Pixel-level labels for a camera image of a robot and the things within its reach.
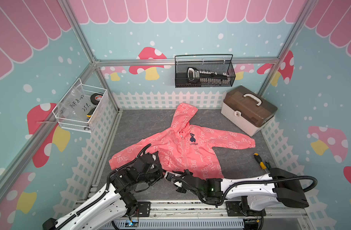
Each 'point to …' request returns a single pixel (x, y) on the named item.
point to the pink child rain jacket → (184, 146)
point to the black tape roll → (95, 98)
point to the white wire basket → (85, 125)
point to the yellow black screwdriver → (262, 164)
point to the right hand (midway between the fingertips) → (172, 174)
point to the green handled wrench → (268, 165)
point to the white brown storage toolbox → (247, 110)
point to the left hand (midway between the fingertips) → (168, 175)
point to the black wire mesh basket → (181, 80)
